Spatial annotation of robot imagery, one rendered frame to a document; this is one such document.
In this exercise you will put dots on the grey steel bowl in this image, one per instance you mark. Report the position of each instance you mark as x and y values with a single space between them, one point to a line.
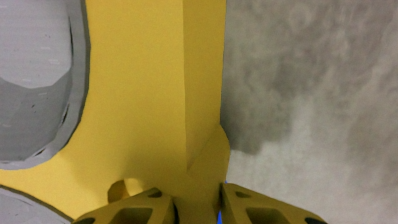
45 53
16 208

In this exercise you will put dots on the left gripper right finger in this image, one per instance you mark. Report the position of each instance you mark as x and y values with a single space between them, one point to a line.
241 205

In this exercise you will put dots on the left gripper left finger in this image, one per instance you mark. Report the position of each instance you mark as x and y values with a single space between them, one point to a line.
148 207

